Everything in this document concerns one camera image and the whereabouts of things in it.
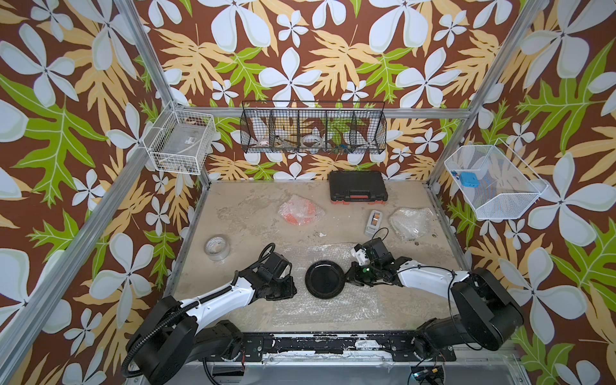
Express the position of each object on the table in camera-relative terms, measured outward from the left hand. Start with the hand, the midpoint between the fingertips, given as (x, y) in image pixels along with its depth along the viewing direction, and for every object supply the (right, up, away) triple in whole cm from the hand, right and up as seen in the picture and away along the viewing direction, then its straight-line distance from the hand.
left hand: (297, 288), depth 85 cm
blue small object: (+63, +40, +2) cm, 74 cm away
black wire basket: (+8, +62, +14) cm, 64 cm away
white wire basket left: (-43, +53, +2) cm, 69 cm away
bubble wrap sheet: (+48, +23, +16) cm, 55 cm away
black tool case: (+29, +39, +34) cm, 60 cm away
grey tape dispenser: (+32, +23, +17) cm, 43 cm away
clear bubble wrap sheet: (-2, +34, +27) cm, 43 cm away
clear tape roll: (-33, +12, +11) cm, 37 cm away
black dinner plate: (+10, +2, +3) cm, 11 cm away
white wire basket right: (+70, +37, -3) cm, 79 cm away
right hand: (+15, +3, +2) cm, 16 cm away
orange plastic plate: (+1, +27, +18) cm, 32 cm away
